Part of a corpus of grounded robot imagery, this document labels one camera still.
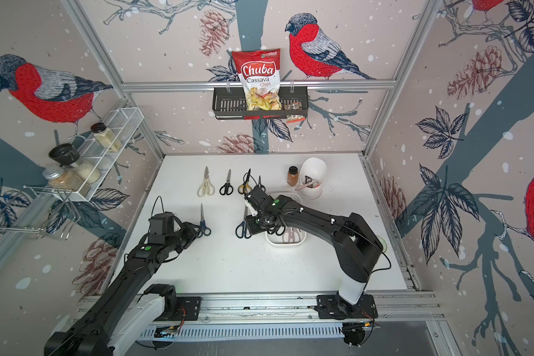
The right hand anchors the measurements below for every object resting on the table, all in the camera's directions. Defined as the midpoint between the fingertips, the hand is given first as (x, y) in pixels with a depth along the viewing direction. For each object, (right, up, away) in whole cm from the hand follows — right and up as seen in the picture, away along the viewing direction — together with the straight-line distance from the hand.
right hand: (249, 227), depth 84 cm
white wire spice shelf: (-54, +42, +7) cm, 69 cm away
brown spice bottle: (+18, +19, +19) cm, 33 cm away
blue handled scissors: (-21, -4, +9) cm, 23 cm away
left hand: (-18, +1, 0) cm, 18 cm away
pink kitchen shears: (+17, -5, +7) cm, 19 cm away
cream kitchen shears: (-24, +14, +23) cm, 36 cm away
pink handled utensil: (+28, +15, +18) cm, 36 cm away
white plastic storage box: (+11, -7, +5) cm, 14 cm away
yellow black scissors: (-5, +13, +23) cm, 27 cm away
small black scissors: (+2, +15, +24) cm, 28 cm away
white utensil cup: (+28, +19, +19) cm, 39 cm away
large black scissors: (-14, +13, +23) cm, 30 cm away
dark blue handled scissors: (-3, -1, -2) cm, 3 cm away
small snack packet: (+17, +44, +7) cm, 48 cm away
